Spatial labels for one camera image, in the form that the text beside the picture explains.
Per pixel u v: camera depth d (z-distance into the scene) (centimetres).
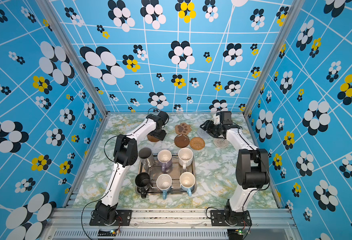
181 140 103
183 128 109
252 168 48
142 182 84
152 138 102
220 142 102
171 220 74
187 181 84
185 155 94
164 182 83
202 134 108
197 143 102
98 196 81
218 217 73
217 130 79
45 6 68
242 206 59
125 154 64
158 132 91
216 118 87
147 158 86
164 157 92
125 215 75
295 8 68
